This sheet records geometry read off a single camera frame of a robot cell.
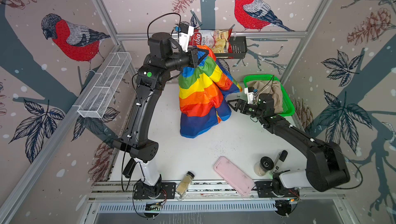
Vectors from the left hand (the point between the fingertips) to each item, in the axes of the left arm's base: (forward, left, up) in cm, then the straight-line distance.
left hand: (207, 50), depth 56 cm
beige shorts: (+22, -47, -44) cm, 68 cm away
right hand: (0, -13, -35) cm, 37 cm away
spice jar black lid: (-35, +12, -52) cm, 64 cm away
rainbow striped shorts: (-1, +2, -20) cm, 20 cm away
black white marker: (-24, -39, -51) cm, 68 cm away
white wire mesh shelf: (-4, +52, -25) cm, 58 cm away
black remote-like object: (-27, +39, -49) cm, 68 cm away
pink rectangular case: (-34, -16, -52) cm, 64 cm away
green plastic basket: (+9, -55, -49) cm, 75 cm away
